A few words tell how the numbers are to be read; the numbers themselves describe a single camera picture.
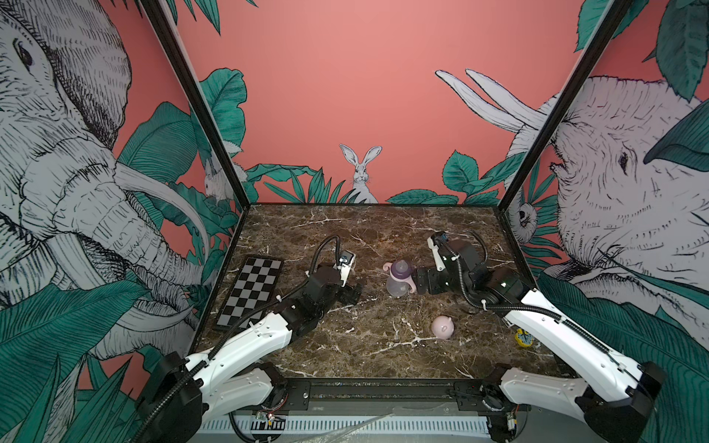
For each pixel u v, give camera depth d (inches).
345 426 27.6
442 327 32.5
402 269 33.0
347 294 27.7
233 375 18.5
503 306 18.6
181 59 30.7
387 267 36.2
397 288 37.2
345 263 26.6
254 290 36.4
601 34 28.8
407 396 29.9
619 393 15.0
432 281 25.1
